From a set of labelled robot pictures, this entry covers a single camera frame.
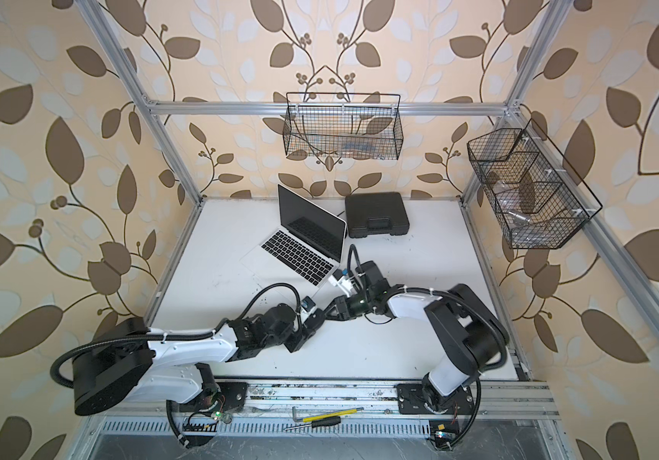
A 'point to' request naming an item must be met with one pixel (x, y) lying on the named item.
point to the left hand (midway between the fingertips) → (305, 322)
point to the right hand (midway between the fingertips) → (325, 316)
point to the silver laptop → (306, 250)
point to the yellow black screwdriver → (326, 420)
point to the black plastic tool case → (375, 213)
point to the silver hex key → (294, 416)
